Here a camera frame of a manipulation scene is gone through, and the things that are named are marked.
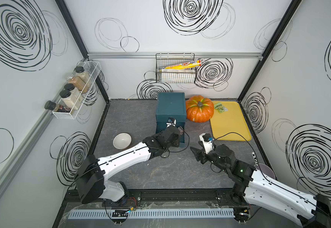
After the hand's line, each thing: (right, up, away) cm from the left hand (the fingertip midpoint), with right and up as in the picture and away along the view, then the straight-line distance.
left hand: (177, 135), depth 80 cm
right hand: (+9, -5, -6) cm, 12 cm away
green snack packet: (+37, +18, +36) cm, 54 cm away
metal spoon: (+44, -13, -1) cm, 46 cm away
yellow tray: (+43, +3, +27) cm, 50 cm away
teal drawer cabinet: (-3, +17, +8) cm, 19 cm away
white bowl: (-35, -6, +14) cm, 38 cm away
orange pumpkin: (+17, +15, +19) cm, 29 cm away
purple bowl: (+51, -20, 0) cm, 55 cm away
